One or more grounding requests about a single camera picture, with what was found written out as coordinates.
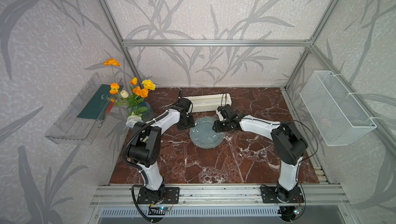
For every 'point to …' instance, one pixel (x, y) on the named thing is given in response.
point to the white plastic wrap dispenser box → (207, 102)
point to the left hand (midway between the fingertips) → (192, 125)
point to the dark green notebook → (97, 106)
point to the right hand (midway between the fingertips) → (214, 126)
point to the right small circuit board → (297, 211)
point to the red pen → (109, 109)
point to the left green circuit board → (163, 208)
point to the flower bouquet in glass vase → (135, 99)
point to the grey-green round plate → (203, 135)
